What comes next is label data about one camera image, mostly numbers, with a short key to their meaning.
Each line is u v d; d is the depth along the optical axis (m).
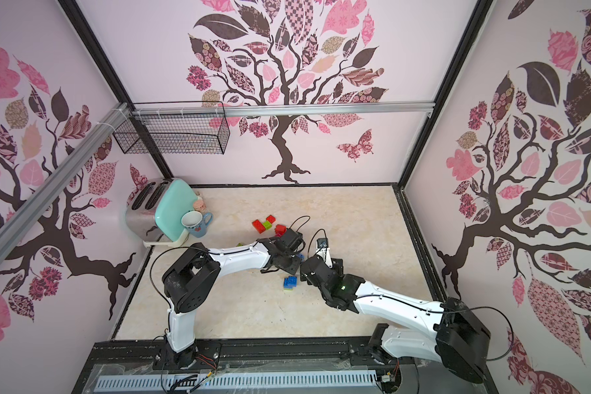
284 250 0.73
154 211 0.89
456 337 0.40
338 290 0.58
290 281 0.83
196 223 0.95
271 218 1.07
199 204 1.00
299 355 0.75
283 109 0.92
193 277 0.54
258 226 1.03
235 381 0.70
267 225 1.03
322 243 0.70
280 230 1.04
